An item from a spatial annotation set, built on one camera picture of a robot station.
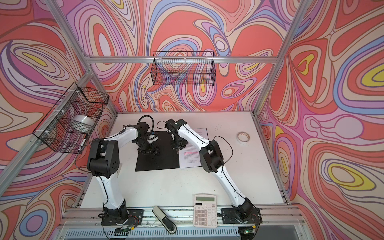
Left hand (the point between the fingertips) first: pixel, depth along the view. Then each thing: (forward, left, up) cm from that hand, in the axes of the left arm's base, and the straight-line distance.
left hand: (155, 152), depth 96 cm
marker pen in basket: (-7, +30, +23) cm, 38 cm away
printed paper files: (-2, -23, -1) cm, 23 cm away
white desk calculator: (-34, -31, +1) cm, 46 cm away
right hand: (+1, -17, 0) cm, 17 cm away
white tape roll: (+12, -60, -1) cm, 61 cm away
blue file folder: (-3, -8, -3) cm, 9 cm away
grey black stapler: (-38, -12, -1) cm, 40 cm away
